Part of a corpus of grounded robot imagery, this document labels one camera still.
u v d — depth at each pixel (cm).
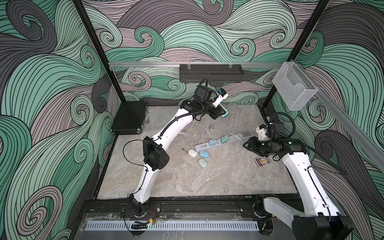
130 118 107
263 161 88
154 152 51
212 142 91
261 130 69
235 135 101
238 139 98
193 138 101
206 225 70
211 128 106
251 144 71
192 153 92
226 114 78
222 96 69
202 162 88
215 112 70
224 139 92
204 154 91
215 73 95
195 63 94
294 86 78
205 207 75
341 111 62
